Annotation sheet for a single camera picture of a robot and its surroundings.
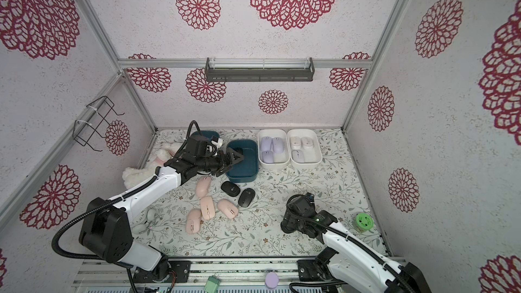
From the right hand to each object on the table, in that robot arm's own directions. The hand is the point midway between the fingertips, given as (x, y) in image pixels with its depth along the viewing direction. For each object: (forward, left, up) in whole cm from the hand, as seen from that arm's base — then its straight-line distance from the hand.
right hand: (290, 218), depth 83 cm
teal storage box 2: (+26, +20, -3) cm, 33 cm away
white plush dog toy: (+13, +68, +9) cm, 70 cm away
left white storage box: (+32, +3, -3) cm, 32 cm away
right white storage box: (+33, -14, -3) cm, 36 cm away
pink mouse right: (+4, +27, 0) cm, 27 cm away
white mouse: (+41, -5, 0) cm, 42 cm away
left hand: (+16, +21, +17) cm, 32 cm away
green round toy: (-1, -29, 0) cm, 29 cm away
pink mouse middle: (+4, +35, 0) cm, 36 cm away
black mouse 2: (+10, +19, -2) cm, 22 cm away
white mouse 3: (+34, -6, -2) cm, 34 cm away
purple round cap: (-23, +8, +7) cm, 25 cm away
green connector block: (-23, +28, 0) cm, 37 cm away
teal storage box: (+47, +44, +1) cm, 64 cm away
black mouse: (+13, +26, 0) cm, 30 cm away
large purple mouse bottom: (+41, +4, -1) cm, 41 cm away
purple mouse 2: (+33, +9, -1) cm, 34 cm away
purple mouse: (+41, +11, 0) cm, 42 cm away
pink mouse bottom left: (-2, +40, 0) cm, 40 cm away
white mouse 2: (+42, -12, -1) cm, 44 cm away
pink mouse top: (+14, +40, 0) cm, 42 cm away
